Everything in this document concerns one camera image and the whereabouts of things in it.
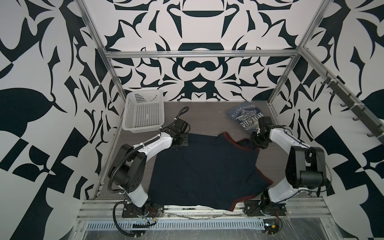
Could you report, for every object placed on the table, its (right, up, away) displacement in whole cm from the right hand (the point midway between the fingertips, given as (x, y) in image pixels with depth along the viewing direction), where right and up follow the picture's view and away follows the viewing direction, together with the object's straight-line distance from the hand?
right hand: (254, 140), depth 93 cm
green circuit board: (-1, -37, -22) cm, 43 cm away
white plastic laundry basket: (-75, +19, +22) cm, 80 cm away
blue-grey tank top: (+1, +16, +15) cm, 22 cm away
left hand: (-43, +1, -2) cm, 43 cm away
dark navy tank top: (-27, -16, -6) cm, 32 cm away
